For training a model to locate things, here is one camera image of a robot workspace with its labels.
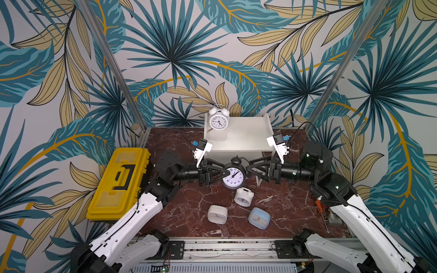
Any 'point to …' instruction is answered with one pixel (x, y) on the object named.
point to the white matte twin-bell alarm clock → (243, 197)
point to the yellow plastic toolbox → (122, 179)
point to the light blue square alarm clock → (259, 218)
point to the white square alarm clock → (217, 214)
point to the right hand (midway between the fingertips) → (249, 166)
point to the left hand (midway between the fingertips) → (226, 174)
